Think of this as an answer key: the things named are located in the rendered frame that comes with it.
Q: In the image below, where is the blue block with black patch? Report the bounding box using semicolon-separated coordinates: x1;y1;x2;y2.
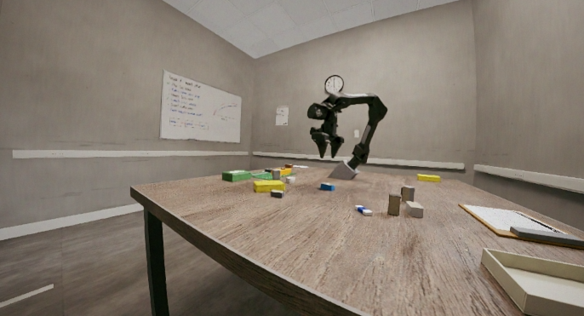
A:
321;182;335;191

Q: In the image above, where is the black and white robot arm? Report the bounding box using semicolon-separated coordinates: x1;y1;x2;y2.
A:
307;92;387;170

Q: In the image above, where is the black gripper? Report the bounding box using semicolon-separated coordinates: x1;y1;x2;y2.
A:
312;121;345;158

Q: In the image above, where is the green rectangular block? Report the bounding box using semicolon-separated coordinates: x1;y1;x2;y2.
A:
222;170;250;182

